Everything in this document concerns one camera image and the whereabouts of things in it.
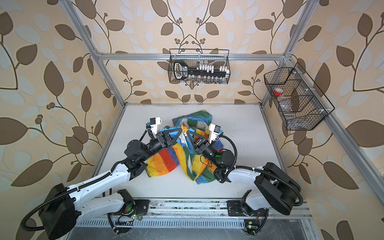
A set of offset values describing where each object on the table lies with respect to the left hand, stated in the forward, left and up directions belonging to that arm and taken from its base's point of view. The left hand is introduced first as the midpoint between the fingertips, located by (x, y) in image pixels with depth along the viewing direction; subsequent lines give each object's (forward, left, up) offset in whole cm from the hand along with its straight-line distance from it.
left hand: (181, 132), depth 60 cm
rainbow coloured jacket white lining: (-1, +1, -18) cm, 18 cm away
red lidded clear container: (+30, -50, -3) cm, 58 cm away
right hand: (0, -2, -3) cm, 3 cm away
